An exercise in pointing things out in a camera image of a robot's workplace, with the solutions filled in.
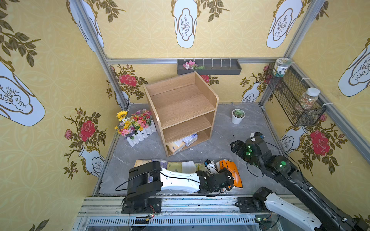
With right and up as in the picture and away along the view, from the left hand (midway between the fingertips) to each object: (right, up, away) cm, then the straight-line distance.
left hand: (226, 174), depth 77 cm
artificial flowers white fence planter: (-52, +25, +12) cm, 59 cm away
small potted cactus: (+15, +32, +26) cm, 43 cm away
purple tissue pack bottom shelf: (-19, +17, +13) cm, 29 cm away
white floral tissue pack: (-21, +3, +4) cm, 21 cm away
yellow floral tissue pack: (-14, +2, +6) cm, 15 cm away
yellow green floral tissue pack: (-28, +2, +5) cm, 29 cm away
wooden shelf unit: (-22, +37, 0) cm, 43 cm away
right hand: (+5, +16, -2) cm, 17 cm away
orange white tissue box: (-2, +5, +2) cm, 5 cm away
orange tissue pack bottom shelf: (-28, +13, +13) cm, 33 cm away
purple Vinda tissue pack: (-35, +4, +8) cm, 36 cm away
